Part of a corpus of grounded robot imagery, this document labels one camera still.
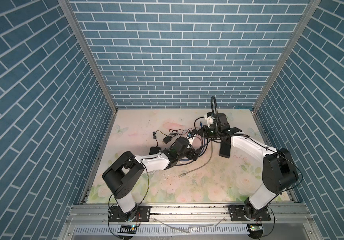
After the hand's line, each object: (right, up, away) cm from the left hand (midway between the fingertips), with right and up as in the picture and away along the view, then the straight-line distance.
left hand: (195, 147), depth 88 cm
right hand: (+1, +11, +1) cm, 11 cm away
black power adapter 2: (-14, +7, +17) cm, 23 cm away
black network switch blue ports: (-26, -3, +7) cm, 27 cm away
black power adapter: (-18, +3, +13) cm, 23 cm away
